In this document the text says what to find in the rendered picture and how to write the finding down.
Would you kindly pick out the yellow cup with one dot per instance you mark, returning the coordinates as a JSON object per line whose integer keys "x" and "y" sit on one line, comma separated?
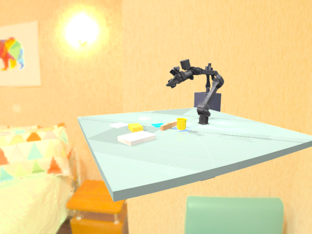
{"x": 181, "y": 123}

